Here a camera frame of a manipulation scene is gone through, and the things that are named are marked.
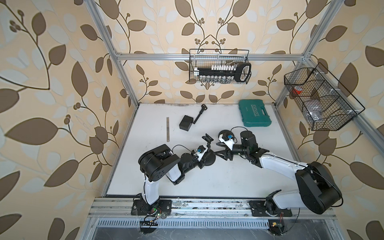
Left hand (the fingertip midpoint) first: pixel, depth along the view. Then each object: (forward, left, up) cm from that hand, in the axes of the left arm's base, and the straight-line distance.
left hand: (206, 150), depth 88 cm
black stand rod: (+39, +1, -4) cm, 39 cm away
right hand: (-1, -6, +4) cm, 7 cm away
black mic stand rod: (-2, -1, +15) cm, 15 cm away
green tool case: (+31, -36, -1) cm, 47 cm away
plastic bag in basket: (+9, -54, +26) cm, 60 cm away
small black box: (+24, +14, -5) cm, 28 cm away
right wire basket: (+9, -59, +29) cm, 66 cm away
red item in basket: (+27, -52, +23) cm, 63 cm away
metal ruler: (+20, +27, -6) cm, 34 cm away
